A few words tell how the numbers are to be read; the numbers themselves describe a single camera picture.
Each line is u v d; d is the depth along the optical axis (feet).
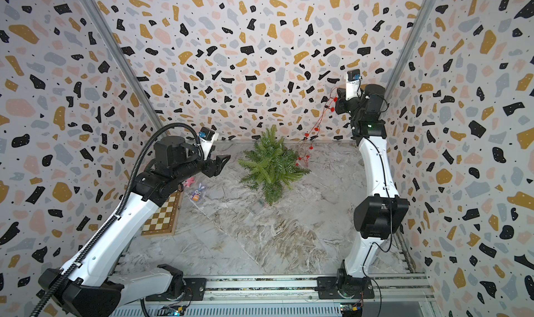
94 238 1.31
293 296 2.40
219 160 2.02
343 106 2.28
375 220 1.62
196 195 3.14
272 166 2.45
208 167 2.02
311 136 4.13
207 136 1.89
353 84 2.12
